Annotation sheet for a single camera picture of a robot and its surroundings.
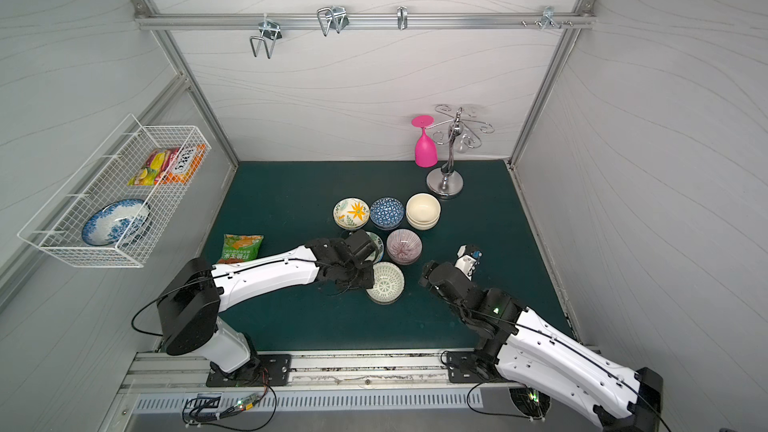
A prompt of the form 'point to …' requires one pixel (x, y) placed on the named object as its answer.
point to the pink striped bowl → (404, 246)
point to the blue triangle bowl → (386, 213)
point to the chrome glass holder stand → (447, 181)
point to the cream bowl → (423, 211)
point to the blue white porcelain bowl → (115, 222)
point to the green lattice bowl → (389, 283)
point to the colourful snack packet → (170, 166)
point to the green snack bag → (240, 248)
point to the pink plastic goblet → (426, 150)
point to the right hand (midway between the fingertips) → (434, 272)
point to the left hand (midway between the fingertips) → (373, 285)
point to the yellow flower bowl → (350, 213)
